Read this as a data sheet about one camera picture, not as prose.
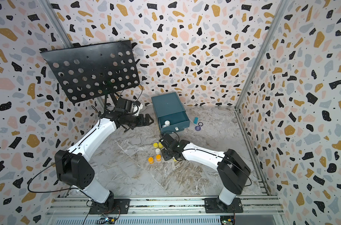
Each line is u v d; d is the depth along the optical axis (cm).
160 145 95
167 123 88
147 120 76
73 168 43
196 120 112
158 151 92
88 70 72
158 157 90
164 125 87
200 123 111
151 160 89
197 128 109
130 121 70
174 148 65
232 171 44
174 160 90
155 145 95
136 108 78
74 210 73
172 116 87
